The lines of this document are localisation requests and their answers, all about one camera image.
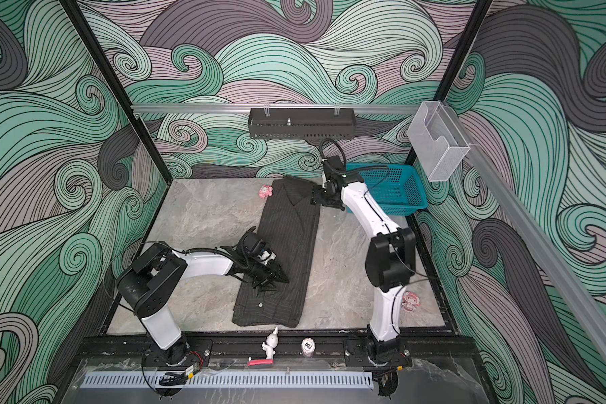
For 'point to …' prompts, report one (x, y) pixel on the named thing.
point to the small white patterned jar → (308, 347)
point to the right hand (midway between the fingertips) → (320, 199)
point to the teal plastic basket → (398, 188)
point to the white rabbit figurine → (272, 340)
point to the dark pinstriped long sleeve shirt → (286, 224)
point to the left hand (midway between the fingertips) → (285, 283)
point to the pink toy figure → (265, 192)
